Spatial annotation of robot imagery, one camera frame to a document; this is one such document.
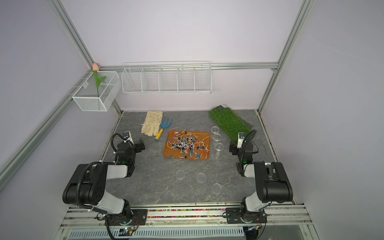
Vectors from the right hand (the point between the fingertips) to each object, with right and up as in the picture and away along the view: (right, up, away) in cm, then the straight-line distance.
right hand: (238, 139), depth 94 cm
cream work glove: (-62, +11, +18) cm, 65 cm away
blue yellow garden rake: (-52, +9, +18) cm, 56 cm away
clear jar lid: (-37, -20, -7) cm, 42 cm away
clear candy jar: (-14, +2, 0) cm, 14 cm away
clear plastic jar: (-13, -4, -6) cm, 15 cm away
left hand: (-66, +1, -2) cm, 66 cm away
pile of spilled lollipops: (-34, -3, +5) cm, 34 cm away
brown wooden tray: (-47, +2, +11) cm, 48 cm away
